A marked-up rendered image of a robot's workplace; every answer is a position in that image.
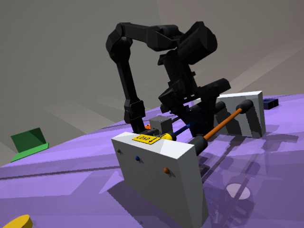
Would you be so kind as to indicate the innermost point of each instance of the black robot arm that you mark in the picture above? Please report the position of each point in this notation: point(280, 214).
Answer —
point(192, 47)

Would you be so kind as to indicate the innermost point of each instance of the yellow round disc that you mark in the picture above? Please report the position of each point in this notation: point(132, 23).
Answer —
point(23, 221)

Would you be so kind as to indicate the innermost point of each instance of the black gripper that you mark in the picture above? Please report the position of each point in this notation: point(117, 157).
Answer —
point(208, 95)

